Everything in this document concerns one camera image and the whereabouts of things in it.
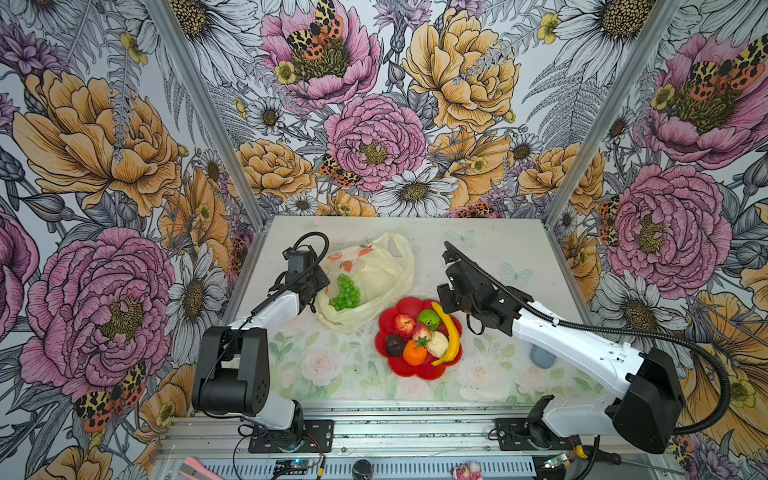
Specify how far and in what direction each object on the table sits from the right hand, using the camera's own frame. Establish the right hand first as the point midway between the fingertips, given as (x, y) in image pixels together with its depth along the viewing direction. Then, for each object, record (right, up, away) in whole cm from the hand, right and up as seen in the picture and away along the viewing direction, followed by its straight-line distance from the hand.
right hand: (448, 297), depth 81 cm
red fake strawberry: (-7, -10, +1) cm, 12 cm away
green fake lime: (-4, -7, +6) cm, 10 cm away
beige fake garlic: (-2, -13, +2) cm, 13 cm away
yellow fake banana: (+2, -10, +4) cm, 11 cm away
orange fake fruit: (-9, -15, +2) cm, 18 cm away
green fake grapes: (-29, -2, +15) cm, 32 cm away
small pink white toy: (+3, -36, -14) cm, 39 cm away
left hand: (-37, +2, +12) cm, 39 cm away
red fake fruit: (-11, -9, +6) cm, 15 cm away
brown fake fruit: (-14, -13, +2) cm, 20 cm away
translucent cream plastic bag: (-18, +6, +16) cm, 25 cm away
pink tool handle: (-60, -37, -12) cm, 72 cm away
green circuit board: (-38, -38, -11) cm, 54 cm away
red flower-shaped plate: (-8, -5, +12) cm, 15 cm away
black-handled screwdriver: (+36, -35, -11) cm, 52 cm away
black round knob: (-21, -32, -20) cm, 43 cm away
